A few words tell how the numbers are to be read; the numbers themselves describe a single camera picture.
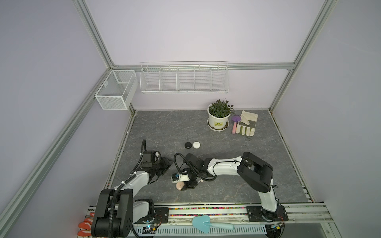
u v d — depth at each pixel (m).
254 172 0.52
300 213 0.76
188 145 0.99
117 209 0.42
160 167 0.80
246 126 1.09
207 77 1.05
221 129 1.08
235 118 1.13
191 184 0.77
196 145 0.99
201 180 0.69
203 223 0.71
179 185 0.82
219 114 0.96
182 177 0.74
